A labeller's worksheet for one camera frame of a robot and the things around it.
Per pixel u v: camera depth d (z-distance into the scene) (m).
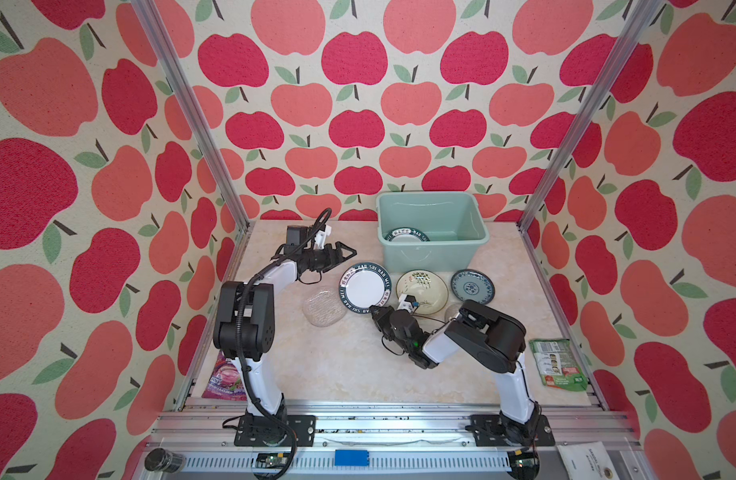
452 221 1.12
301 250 0.80
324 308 0.98
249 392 0.57
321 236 0.89
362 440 0.73
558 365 0.84
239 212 1.19
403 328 0.74
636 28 0.71
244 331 0.48
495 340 0.53
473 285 1.02
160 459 0.63
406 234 1.15
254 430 0.68
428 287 1.02
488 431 0.73
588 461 0.69
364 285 0.98
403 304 0.90
